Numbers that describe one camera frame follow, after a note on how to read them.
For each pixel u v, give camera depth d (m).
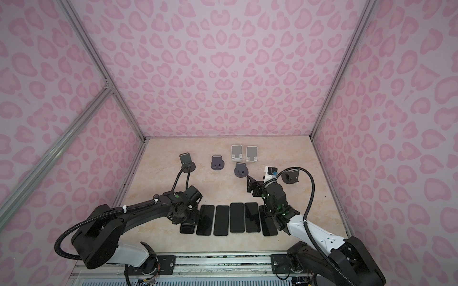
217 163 1.04
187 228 0.82
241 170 0.99
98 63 0.84
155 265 0.68
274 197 0.61
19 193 0.53
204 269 0.73
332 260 0.41
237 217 0.86
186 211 0.65
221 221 0.85
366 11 0.70
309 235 0.49
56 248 0.39
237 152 1.07
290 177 0.96
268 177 0.72
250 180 0.77
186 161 1.00
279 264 0.73
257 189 0.73
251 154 1.07
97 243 0.42
